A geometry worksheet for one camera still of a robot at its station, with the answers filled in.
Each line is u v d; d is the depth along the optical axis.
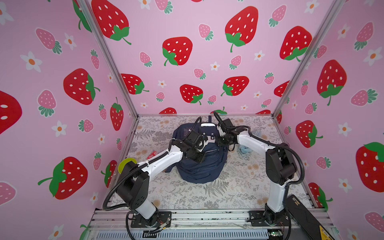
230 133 0.73
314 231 0.69
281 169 0.51
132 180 0.48
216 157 0.84
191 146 0.66
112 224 0.73
